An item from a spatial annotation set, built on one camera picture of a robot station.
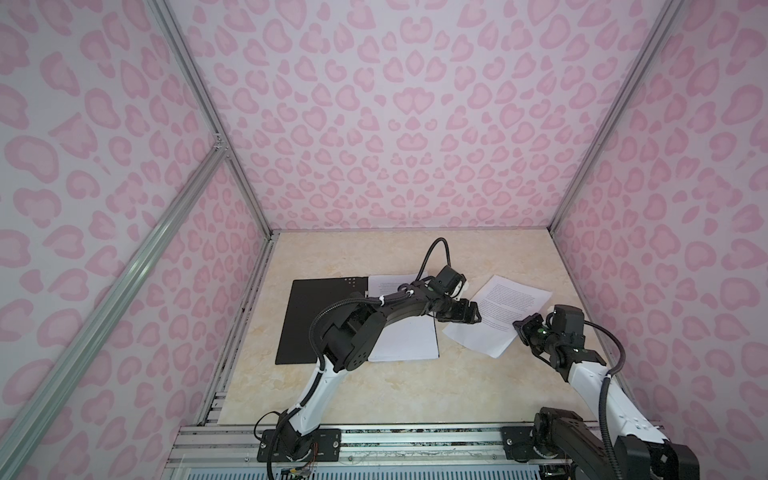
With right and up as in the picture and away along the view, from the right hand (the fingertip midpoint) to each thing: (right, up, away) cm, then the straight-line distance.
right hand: (513, 317), depth 85 cm
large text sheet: (-30, -8, +8) cm, 32 cm away
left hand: (-9, 0, +5) cm, 11 cm away
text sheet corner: (0, +2, +10) cm, 11 cm away
